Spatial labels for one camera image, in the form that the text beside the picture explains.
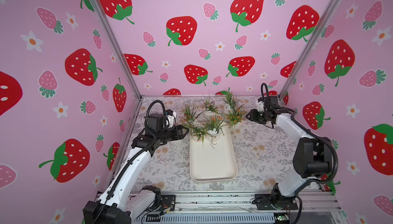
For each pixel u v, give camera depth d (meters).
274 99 0.73
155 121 0.57
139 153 0.48
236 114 0.95
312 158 0.47
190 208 0.74
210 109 1.01
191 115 0.93
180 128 0.68
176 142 0.90
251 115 0.85
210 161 0.89
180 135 0.67
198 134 0.84
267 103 0.73
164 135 0.64
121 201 0.40
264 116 0.78
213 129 0.93
